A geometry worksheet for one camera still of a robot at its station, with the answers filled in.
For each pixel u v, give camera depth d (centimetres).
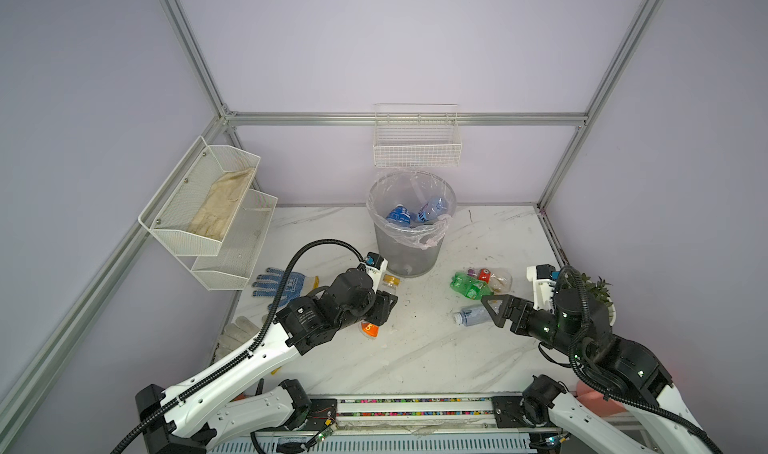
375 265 61
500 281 98
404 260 97
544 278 57
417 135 95
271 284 98
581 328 44
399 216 94
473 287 93
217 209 78
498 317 56
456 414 75
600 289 76
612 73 82
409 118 91
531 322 55
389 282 70
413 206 97
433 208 88
